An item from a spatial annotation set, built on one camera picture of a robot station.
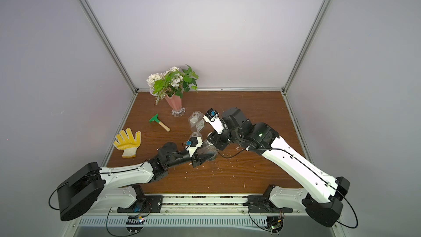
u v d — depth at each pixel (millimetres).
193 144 622
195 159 659
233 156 467
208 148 668
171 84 857
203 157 684
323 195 368
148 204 724
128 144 928
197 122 919
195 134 794
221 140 566
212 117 551
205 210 726
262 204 641
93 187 421
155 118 1009
